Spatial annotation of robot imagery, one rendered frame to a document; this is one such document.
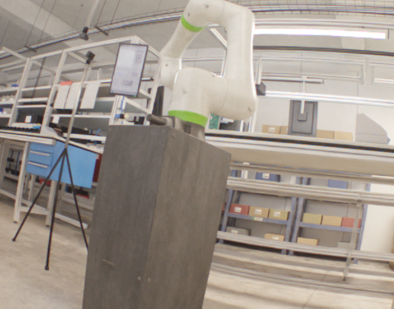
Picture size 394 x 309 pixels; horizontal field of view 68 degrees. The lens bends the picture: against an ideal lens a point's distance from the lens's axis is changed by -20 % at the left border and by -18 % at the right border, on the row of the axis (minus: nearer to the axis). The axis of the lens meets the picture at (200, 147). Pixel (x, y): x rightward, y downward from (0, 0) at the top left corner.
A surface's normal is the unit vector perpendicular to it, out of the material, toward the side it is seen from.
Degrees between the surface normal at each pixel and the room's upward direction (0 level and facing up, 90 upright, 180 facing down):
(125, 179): 90
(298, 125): 98
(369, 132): 90
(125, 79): 101
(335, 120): 90
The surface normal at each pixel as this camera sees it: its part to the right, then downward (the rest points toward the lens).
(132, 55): -0.07, 0.03
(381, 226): -0.44, -0.22
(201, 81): 0.34, -0.11
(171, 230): 0.82, 0.06
